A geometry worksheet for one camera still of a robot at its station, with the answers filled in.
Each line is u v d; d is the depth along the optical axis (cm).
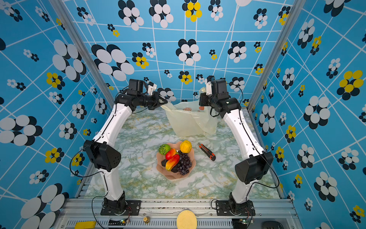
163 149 84
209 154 92
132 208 73
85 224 69
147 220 68
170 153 85
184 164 81
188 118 89
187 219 68
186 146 86
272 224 69
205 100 68
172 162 80
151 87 75
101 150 49
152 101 71
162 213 73
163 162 84
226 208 73
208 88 68
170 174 82
